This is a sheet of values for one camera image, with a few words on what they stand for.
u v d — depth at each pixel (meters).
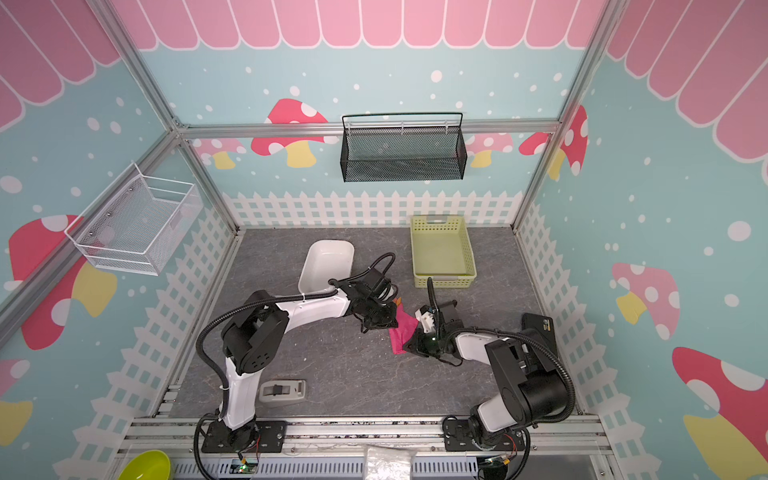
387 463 0.68
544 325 0.92
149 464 0.68
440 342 0.73
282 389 0.79
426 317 0.87
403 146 0.95
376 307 0.82
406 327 0.92
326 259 1.10
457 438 0.74
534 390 0.44
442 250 1.15
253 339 0.52
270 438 0.74
